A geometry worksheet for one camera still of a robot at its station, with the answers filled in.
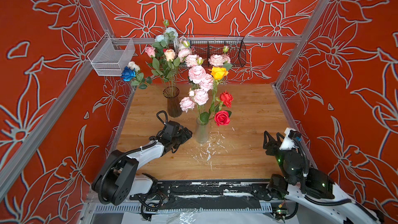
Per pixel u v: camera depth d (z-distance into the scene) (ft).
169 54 2.29
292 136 1.78
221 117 1.70
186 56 2.23
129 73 2.12
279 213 2.24
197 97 2.11
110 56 3.04
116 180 1.38
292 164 1.55
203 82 2.11
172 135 2.25
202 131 2.81
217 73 2.00
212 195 2.39
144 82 2.37
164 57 2.34
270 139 1.98
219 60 2.24
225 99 2.24
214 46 3.11
